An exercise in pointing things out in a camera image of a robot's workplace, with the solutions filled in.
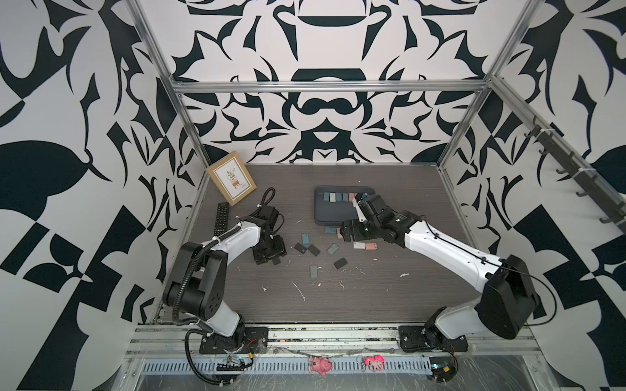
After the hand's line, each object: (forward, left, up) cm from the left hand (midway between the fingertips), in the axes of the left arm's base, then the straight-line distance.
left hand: (274, 251), depth 91 cm
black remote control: (+15, +22, 0) cm, 27 cm away
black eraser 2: (-3, -1, -2) cm, 3 cm away
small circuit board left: (-33, +11, -4) cm, 35 cm away
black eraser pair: (+1, -10, -1) cm, 10 cm away
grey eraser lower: (-8, -14, -1) cm, 16 cm away
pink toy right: (-35, -30, 0) cm, 46 cm away
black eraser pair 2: (+1, -15, -3) cm, 15 cm away
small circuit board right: (-37, -50, -2) cm, 62 cm away
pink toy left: (-35, -15, +1) cm, 38 cm away
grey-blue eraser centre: (+1, -22, -1) cm, 22 cm away
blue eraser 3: (+5, -12, 0) cm, 13 cm away
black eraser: (-5, -24, -2) cm, 24 cm away
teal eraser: (+8, -21, 0) cm, 23 cm away
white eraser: (+2, -32, -1) cm, 32 cm away
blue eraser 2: (+25, -26, -1) cm, 36 cm away
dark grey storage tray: (+17, -25, -1) cm, 30 cm away
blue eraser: (+25, -21, -1) cm, 33 cm away
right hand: (+3, -27, +12) cm, 30 cm away
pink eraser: (+1, -36, -1) cm, 36 cm away
